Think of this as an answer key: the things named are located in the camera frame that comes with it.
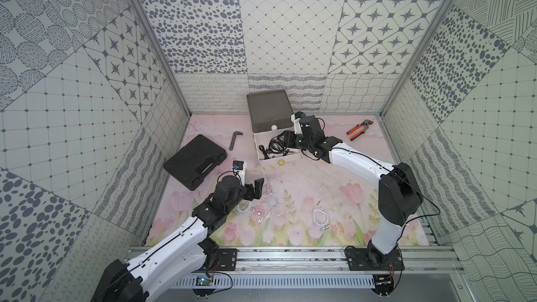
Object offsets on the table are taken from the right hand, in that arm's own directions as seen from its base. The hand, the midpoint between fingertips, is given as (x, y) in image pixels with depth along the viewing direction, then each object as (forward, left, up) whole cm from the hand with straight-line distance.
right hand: (282, 140), depth 88 cm
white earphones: (-22, +17, -18) cm, 33 cm away
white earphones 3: (-29, -17, -18) cm, 38 cm away
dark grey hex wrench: (+13, +26, -16) cm, 33 cm away
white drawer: (+8, +9, -10) cm, 16 cm away
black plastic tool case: (-5, +43, -12) cm, 45 cm away
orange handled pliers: (+23, -41, -17) cm, 50 cm away
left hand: (-15, +12, -3) cm, 19 cm away
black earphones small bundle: (-1, +8, -9) cm, 12 cm away
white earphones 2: (-20, +4, -18) cm, 27 cm away
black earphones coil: (-5, -1, +6) cm, 8 cm away
